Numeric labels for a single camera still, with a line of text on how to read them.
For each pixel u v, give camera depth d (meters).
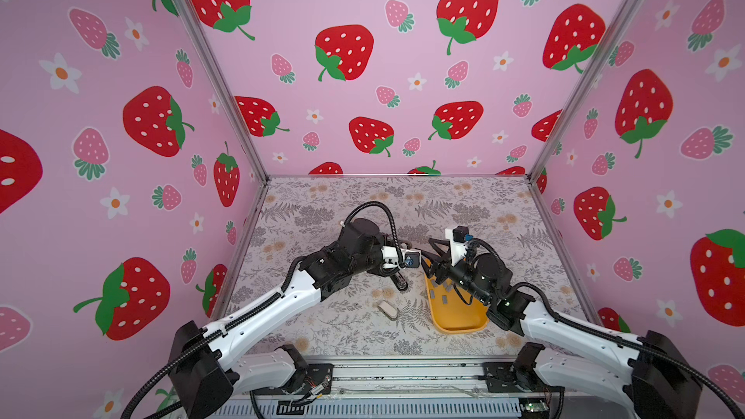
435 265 0.66
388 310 0.83
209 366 0.38
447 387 0.73
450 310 0.86
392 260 0.61
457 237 0.64
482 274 0.57
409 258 0.61
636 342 0.44
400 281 0.90
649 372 0.41
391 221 0.58
